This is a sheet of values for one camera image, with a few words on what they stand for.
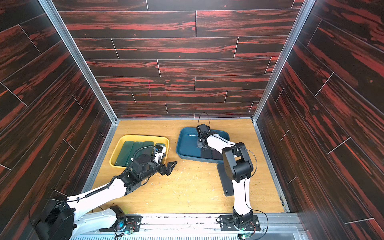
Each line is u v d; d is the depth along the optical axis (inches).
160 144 40.6
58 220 15.8
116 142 39.0
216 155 38.3
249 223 26.7
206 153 38.4
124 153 38.1
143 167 23.9
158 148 26.7
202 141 29.6
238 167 21.3
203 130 32.4
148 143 40.6
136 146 40.2
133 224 28.9
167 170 28.3
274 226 28.9
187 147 39.7
